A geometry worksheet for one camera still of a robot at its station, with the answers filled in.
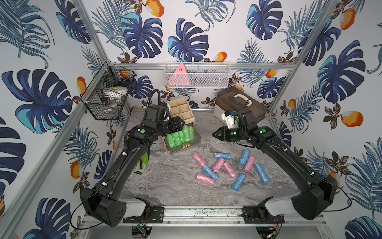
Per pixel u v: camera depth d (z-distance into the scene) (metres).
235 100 1.00
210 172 0.86
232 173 0.86
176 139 0.82
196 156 0.93
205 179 0.84
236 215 0.76
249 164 0.90
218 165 0.88
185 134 0.81
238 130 0.63
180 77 0.90
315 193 0.39
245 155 0.92
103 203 0.37
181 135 0.83
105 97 0.82
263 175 0.87
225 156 0.92
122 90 0.82
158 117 0.55
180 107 0.87
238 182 0.84
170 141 0.81
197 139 0.81
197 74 1.03
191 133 0.84
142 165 0.91
